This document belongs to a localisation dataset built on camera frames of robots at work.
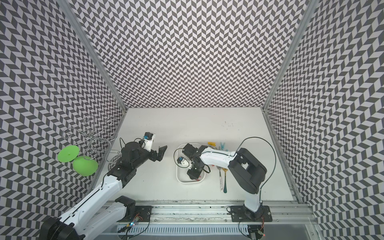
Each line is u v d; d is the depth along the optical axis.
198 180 0.77
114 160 0.88
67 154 0.58
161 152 0.72
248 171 0.47
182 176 0.83
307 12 0.69
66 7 0.72
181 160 0.79
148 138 0.68
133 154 0.60
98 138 0.66
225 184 0.83
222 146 0.96
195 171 0.77
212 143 0.99
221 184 0.82
